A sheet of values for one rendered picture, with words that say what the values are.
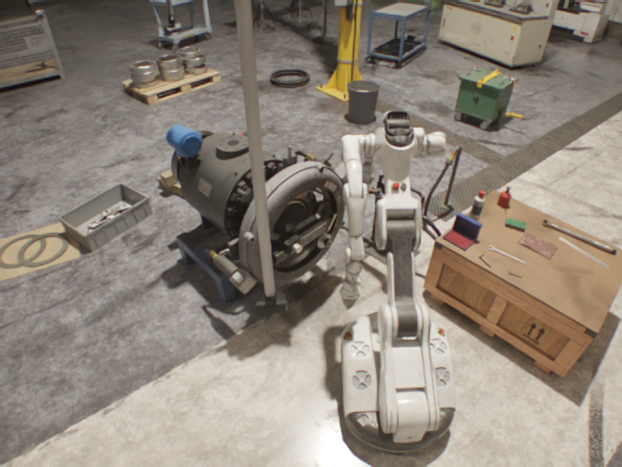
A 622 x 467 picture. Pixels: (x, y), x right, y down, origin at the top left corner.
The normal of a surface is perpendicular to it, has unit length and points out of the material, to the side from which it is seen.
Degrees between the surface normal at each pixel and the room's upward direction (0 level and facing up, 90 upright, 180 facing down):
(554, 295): 0
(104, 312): 0
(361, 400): 38
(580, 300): 0
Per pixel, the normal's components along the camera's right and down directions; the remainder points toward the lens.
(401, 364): 0.01, -0.47
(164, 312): 0.00, -0.76
